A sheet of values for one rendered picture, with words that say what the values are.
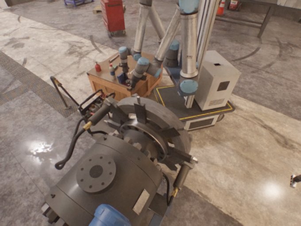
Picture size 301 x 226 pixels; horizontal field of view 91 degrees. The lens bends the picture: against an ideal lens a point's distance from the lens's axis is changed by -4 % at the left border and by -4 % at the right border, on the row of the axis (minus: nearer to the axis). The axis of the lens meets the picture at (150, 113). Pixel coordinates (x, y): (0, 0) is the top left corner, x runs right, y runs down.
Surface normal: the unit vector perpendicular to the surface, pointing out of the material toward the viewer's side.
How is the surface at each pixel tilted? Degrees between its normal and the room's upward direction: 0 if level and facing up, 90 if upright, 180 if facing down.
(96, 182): 0
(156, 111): 35
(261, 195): 0
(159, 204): 0
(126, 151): 10
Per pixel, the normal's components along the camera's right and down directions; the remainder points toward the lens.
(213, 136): 0.00, -0.68
